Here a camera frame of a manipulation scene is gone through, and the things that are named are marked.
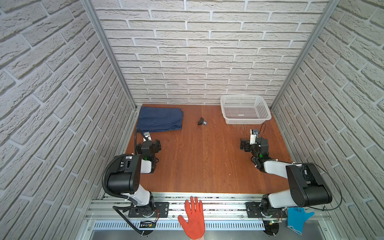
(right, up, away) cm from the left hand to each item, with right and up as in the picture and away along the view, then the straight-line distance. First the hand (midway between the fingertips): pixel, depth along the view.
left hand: (147, 139), depth 93 cm
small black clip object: (+35, +11, +15) cm, 40 cm away
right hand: (+65, +2, 0) cm, 65 cm away
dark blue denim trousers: (-2, +13, +17) cm, 22 cm away
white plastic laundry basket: (+71, +21, +24) cm, 78 cm away
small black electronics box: (+7, -40, -21) cm, 45 cm away
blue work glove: (+82, -37, -21) cm, 92 cm away
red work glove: (+31, -38, -24) cm, 55 cm away
